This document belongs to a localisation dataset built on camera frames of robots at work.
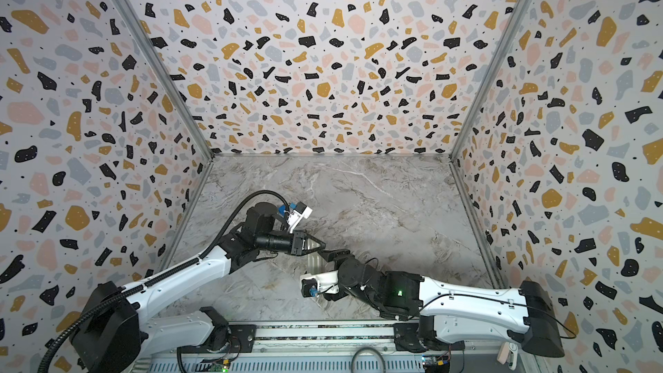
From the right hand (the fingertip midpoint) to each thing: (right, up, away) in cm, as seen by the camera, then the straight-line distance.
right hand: (317, 257), depth 67 cm
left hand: (+1, +2, +3) cm, 4 cm away
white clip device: (+52, -27, +3) cm, 59 cm away
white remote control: (-1, -3, +4) cm, 5 cm away
